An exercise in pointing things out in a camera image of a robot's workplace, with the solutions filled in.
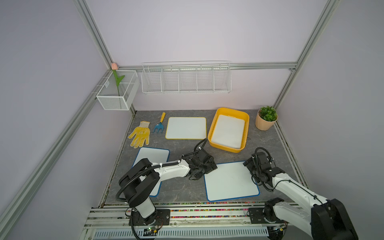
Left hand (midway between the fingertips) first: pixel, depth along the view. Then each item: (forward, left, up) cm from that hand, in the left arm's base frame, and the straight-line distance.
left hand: (212, 170), depth 85 cm
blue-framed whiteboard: (+15, +36, -5) cm, 39 cm away
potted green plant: (+31, -41, +7) cm, 52 cm away
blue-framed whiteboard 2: (-4, -11, -7) cm, 14 cm away
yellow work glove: (+34, +46, -4) cm, 58 cm away
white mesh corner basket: (+40, +58, +29) cm, 76 cm away
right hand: (+3, -21, -2) cm, 22 cm away
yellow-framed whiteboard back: (+36, +14, -5) cm, 39 cm away
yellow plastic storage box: (+44, -23, -1) cm, 50 cm away
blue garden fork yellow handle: (+40, +34, -4) cm, 53 cm away
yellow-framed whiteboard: (+27, -16, -1) cm, 32 cm away
